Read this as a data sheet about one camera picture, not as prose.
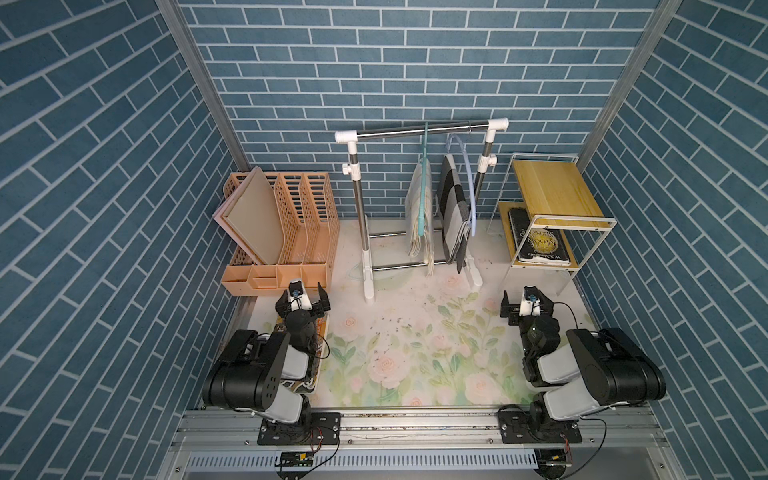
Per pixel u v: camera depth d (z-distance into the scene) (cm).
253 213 94
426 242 86
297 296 74
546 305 81
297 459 72
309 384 79
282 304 82
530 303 75
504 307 83
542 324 69
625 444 72
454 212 85
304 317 69
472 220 73
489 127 74
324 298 83
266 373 45
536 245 89
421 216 72
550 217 77
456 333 91
